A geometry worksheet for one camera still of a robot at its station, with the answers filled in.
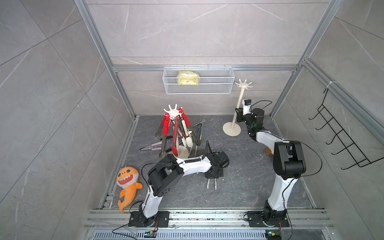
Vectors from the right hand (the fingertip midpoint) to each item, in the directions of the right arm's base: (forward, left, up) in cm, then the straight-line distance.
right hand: (238, 107), depth 95 cm
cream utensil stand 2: (-20, +38, -21) cm, 48 cm away
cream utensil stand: (-1, 0, -21) cm, 21 cm away
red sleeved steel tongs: (-26, +44, +9) cm, 52 cm away
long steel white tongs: (-26, +35, +3) cm, 44 cm away
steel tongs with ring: (+5, +24, -20) cm, 32 cm away
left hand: (-36, +13, -20) cm, 44 cm away
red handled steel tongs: (-21, +32, +9) cm, 40 cm away
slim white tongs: (-44, +18, -19) cm, 51 cm away
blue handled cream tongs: (-6, +27, -20) cm, 34 cm away
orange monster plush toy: (-41, +66, -13) cm, 78 cm away
